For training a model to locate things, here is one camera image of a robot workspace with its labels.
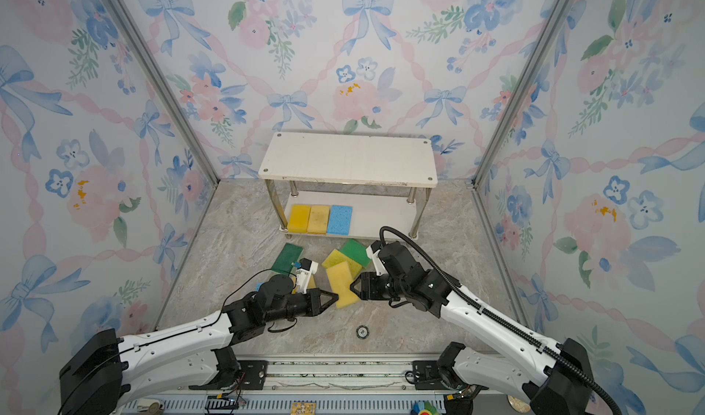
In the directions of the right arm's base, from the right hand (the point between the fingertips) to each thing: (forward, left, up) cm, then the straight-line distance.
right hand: (354, 286), depth 73 cm
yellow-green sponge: (+17, +7, -14) cm, 23 cm away
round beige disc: (-24, -42, -17) cm, 51 cm away
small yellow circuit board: (-26, +13, -15) cm, 32 cm away
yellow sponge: (+3, +4, -1) cm, 5 cm away
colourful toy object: (-25, -18, -15) cm, 34 cm away
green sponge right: (+20, 0, -15) cm, 25 cm away
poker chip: (-7, -2, -17) cm, 18 cm away
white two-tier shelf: (+23, -8, +17) cm, 30 cm away
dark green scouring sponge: (+17, +23, -14) cm, 32 cm away
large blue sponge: (+28, +6, -8) cm, 30 cm away
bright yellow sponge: (+28, +21, -8) cm, 36 cm away
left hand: (-2, +4, -2) cm, 5 cm away
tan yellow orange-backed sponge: (+28, +14, -8) cm, 32 cm away
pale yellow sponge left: (-1, +11, +4) cm, 12 cm away
